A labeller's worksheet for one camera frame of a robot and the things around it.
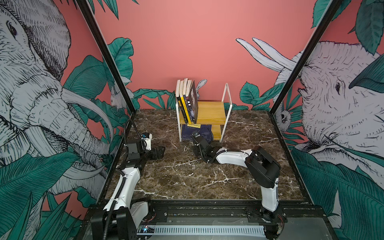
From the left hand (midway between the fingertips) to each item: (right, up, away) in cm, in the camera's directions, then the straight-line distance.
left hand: (157, 145), depth 84 cm
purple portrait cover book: (+20, +28, -4) cm, 34 cm away
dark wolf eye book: (+23, +19, +9) cm, 31 cm away
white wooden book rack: (+34, +20, +10) cm, 40 cm away
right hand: (+21, +1, +9) cm, 23 cm away
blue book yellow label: (+16, +9, +15) cm, 24 cm away
